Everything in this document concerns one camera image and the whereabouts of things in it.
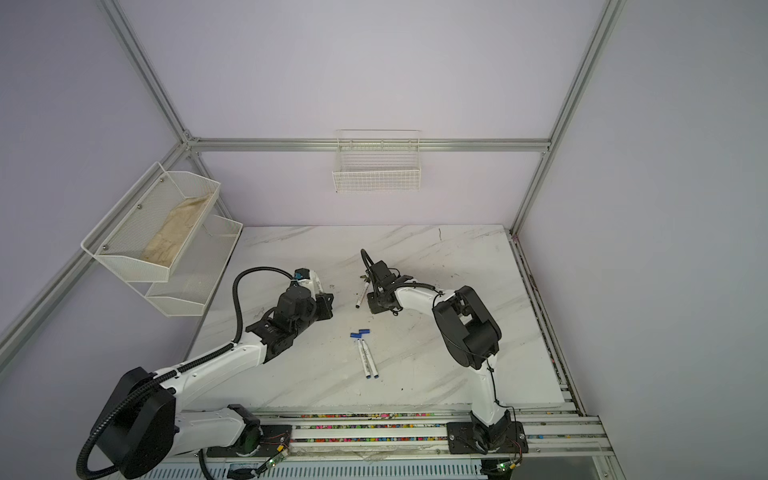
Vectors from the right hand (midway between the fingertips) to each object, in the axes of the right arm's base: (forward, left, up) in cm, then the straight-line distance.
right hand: (376, 300), depth 98 cm
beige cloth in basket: (-1, +53, +29) cm, 61 cm away
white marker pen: (+3, +5, -1) cm, 6 cm away
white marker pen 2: (-21, +2, -2) cm, 21 cm away
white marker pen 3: (-21, 0, -2) cm, 21 cm away
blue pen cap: (-10, +3, -2) cm, 11 cm away
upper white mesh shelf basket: (+4, +61, +30) cm, 67 cm away
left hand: (-6, +12, +12) cm, 18 cm away
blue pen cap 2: (-11, +6, -2) cm, 13 cm away
